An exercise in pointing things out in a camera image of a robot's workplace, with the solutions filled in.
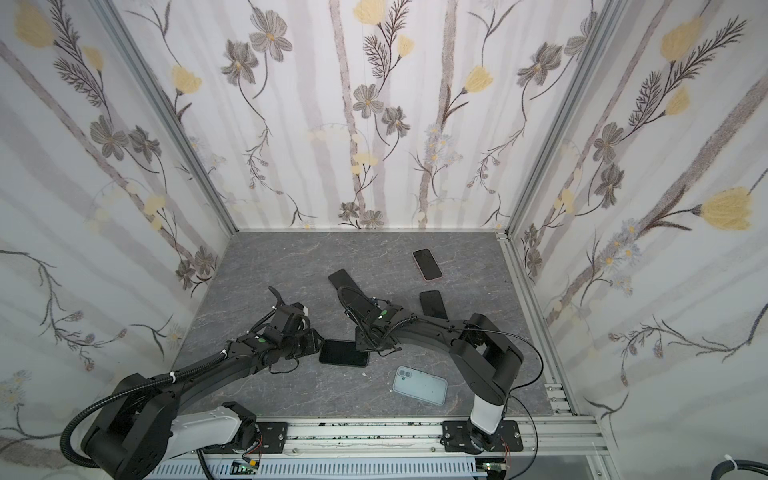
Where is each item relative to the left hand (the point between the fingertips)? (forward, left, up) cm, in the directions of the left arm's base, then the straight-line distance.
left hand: (318, 334), depth 87 cm
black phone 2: (+11, -36, -3) cm, 38 cm away
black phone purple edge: (+22, -5, -4) cm, 23 cm away
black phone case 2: (+11, -36, -3) cm, 38 cm away
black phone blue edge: (+30, -37, -5) cm, 48 cm away
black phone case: (-4, -7, -3) cm, 9 cm away
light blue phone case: (-15, -30, -3) cm, 33 cm away
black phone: (-5, -7, -3) cm, 9 cm away
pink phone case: (+27, -33, -4) cm, 43 cm away
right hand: (-2, -11, +2) cm, 11 cm away
